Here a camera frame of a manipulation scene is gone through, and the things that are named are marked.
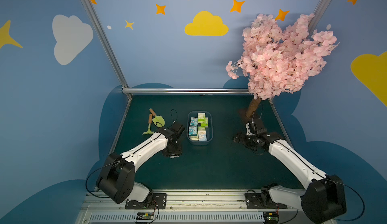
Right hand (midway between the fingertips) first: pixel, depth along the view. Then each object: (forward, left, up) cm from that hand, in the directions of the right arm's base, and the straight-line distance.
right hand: (240, 138), depth 86 cm
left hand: (-8, +36, -4) cm, 37 cm away
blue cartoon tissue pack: (+16, +28, -8) cm, 34 cm away
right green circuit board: (-36, -13, -14) cm, 40 cm away
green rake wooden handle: (+14, +59, -9) cm, 62 cm away
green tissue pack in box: (+13, +20, -8) cm, 26 cm away
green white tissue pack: (+17, +23, -5) cm, 30 cm away
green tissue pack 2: (+3, +27, -8) cm, 28 cm away
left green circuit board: (-39, +48, -11) cm, 63 cm away
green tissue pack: (+8, +23, -6) cm, 25 cm away
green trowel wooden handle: (+17, +54, -10) cm, 58 cm away
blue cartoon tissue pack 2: (+7, +28, -5) cm, 30 cm away
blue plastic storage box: (+3, +21, -9) cm, 23 cm away
